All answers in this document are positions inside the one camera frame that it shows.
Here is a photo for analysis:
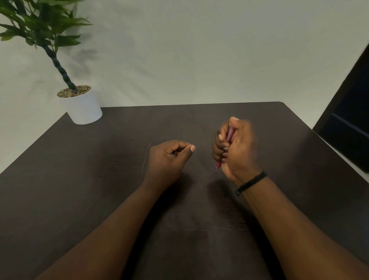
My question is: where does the person's left hand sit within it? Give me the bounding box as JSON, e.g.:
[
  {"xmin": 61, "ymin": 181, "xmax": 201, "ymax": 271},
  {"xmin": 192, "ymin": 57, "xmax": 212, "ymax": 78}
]
[{"xmin": 141, "ymin": 140, "xmax": 196, "ymax": 192}]

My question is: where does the person's right hand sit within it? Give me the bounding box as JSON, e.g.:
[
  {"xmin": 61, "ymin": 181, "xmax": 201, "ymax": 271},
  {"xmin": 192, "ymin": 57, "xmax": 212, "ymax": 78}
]
[{"xmin": 212, "ymin": 117, "xmax": 263, "ymax": 188}]

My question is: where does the pink mechanical pencil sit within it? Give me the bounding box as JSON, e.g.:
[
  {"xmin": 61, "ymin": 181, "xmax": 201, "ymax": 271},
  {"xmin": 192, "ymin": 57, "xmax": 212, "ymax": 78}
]
[{"xmin": 214, "ymin": 125, "xmax": 234, "ymax": 173}]

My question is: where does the person's right forearm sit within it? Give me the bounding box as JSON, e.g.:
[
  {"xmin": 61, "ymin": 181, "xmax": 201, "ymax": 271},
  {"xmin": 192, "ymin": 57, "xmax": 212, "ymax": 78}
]
[{"xmin": 239, "ymin": 177, "xmax": 369, "ymax": 280}]

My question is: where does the person's left forearm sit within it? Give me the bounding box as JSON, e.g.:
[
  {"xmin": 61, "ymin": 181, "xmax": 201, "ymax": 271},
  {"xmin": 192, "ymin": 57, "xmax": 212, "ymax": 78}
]
[{"xmin": 34, "ymin": 184, "xmax": 173, "ymax": 280}]

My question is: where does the black wristband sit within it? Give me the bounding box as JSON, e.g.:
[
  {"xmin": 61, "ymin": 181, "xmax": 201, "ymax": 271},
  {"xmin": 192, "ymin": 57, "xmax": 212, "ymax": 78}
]
[{"xmin": 235, "ymin": 171, "xmax": 268, "ymax": 197}]

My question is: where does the white plant pot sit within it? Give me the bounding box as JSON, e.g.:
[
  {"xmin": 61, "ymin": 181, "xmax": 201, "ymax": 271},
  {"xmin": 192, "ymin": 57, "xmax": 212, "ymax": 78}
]
[{"xmin": 56, "ymin": 85, "xmax": 103, "ymax": 125}]

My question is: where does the green artificial plant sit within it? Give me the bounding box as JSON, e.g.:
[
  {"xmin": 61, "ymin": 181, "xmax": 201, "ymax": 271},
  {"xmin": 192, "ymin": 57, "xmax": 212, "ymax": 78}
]
[{"xmin": 0, "ymin": 0, "xmax": 93, "ymax": 93}]

